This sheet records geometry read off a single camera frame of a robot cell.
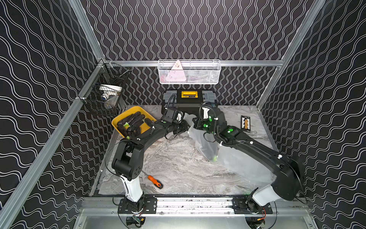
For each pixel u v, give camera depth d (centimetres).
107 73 96
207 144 85
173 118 73
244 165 91
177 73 90
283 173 41
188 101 101
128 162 48
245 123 107
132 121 107
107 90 80
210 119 60
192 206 75
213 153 88
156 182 80
